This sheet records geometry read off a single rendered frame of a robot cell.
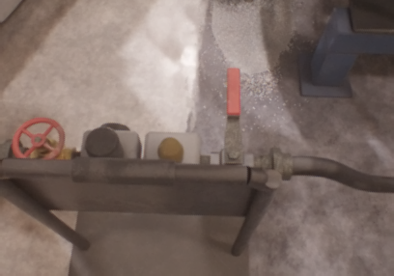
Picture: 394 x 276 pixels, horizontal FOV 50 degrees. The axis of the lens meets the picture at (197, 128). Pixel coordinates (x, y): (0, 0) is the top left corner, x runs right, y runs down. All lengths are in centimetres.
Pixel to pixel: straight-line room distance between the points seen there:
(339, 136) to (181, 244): 51
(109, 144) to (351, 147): 76
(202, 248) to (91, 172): 58
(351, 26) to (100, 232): 77
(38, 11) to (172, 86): 50
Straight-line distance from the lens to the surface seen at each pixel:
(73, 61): 131
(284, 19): 138
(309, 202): 112
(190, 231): 106
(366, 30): 107
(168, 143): 59
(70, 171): 53
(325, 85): 125
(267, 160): 65
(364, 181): 75
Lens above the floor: 104
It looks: 65 degrees down
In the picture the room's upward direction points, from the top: straight up
